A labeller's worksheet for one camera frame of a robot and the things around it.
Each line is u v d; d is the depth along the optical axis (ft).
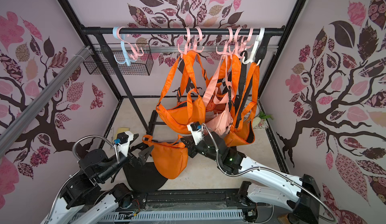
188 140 1.98
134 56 1.76
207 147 1.69
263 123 3.39
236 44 1.67
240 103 2.48
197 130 1.88
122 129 3.28
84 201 1.44
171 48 4.15
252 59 1.76
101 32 1.55
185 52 1.77
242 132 2.68
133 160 1.76
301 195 1.30
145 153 1.81
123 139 1.62
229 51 1.82
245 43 1.73
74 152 1.35
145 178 2.66
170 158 2.47
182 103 2.58
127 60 1.78
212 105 2.42
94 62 3.12
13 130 1.66
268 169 1.52
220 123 2.14
